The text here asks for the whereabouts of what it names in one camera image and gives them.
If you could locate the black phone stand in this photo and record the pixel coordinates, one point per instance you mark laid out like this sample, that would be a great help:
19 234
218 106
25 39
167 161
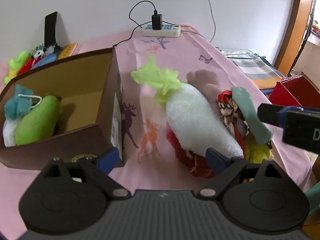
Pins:
54 48

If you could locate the teal green plush toy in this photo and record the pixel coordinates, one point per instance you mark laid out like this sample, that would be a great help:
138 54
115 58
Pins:
246 110

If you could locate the black charger plug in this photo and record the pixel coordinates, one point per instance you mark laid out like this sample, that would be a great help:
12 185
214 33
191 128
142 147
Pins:
156 22

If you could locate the wooden door frame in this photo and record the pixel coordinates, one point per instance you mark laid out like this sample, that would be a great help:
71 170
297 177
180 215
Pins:
292 30

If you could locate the white power strip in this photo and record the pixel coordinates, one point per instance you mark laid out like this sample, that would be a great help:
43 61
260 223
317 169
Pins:
162 32

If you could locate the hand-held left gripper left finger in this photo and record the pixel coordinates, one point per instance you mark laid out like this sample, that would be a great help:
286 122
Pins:
110 158

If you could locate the yellow plush toy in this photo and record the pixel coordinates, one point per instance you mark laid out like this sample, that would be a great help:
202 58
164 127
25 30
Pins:
258 151

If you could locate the red white figure plush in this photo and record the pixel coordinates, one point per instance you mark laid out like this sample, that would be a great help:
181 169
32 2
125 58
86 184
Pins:
228 116

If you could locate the pink printed tablecloth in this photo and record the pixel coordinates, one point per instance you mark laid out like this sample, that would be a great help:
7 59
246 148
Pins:
175 62

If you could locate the teal mesh bath pouf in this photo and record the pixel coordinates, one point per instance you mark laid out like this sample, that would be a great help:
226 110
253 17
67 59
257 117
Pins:
16 105

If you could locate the small panda toy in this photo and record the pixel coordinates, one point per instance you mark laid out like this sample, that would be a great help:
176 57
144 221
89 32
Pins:
38 53

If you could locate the blue oval case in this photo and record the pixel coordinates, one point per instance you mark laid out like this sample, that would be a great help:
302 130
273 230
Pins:
45 59

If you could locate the green frog plush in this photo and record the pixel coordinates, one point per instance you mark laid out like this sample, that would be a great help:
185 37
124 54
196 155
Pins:
16 63

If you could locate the red plush toy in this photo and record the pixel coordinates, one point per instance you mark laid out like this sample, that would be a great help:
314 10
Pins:
26 66

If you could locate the yellow book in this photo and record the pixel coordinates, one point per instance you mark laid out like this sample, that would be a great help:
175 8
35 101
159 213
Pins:
66 51

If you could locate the white radish plush toy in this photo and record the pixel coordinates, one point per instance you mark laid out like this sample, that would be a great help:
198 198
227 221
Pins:
197 115

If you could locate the grey striped cloth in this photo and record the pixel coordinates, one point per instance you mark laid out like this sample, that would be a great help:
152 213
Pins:
250 66

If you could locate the black smartphone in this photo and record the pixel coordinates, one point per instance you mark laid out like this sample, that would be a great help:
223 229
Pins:
50 28

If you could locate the red box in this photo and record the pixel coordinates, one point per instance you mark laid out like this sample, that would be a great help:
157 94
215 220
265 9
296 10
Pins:
290 92

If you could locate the orange cloth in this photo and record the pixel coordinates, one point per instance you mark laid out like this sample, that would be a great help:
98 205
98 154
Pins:
267 82

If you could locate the red fuzzy pouf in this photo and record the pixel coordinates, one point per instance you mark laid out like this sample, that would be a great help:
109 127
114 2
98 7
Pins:
185 155

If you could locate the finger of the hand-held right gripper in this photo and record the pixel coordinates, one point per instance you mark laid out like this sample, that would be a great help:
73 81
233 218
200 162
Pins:
268 115

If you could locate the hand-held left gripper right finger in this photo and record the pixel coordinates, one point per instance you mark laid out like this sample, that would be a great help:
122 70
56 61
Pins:
215 160

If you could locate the mauve teddy bear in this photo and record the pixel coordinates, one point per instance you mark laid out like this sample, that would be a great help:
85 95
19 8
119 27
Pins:
205 80

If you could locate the teal plastic stool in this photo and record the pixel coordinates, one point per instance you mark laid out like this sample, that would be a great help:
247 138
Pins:
313 195

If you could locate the brown cardboard box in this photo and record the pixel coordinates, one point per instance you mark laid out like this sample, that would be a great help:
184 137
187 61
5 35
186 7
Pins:
50 150

